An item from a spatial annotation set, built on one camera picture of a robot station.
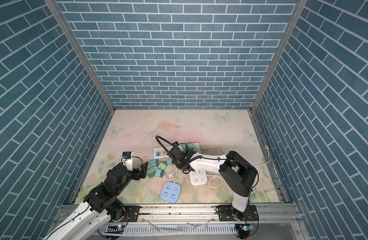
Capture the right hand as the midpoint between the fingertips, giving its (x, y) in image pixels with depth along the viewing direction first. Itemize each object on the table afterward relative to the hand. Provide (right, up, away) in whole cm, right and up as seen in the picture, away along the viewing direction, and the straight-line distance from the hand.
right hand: (182, 157), depth 91 cm
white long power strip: (-15, +2, +3) cm, 15 cm away
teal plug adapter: (+2, +9, -15) cm, 18 cm away
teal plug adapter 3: (-13, -8, -5) cm, 16 cm away
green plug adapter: (-12, -5, -2) cm, 13 cm away
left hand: (-21, 0, -11) cm, 24 cm away
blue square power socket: (-5, -16, -12) cm, 20 cm away
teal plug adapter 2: (-17, -3, 0) cm, 17 cm away
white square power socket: (+10, -10, -8) cm, 16 cm away
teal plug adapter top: (-8, -2, -2) cm, 8 cm away
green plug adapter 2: (-18, -7, -6) cm, 20 cm away
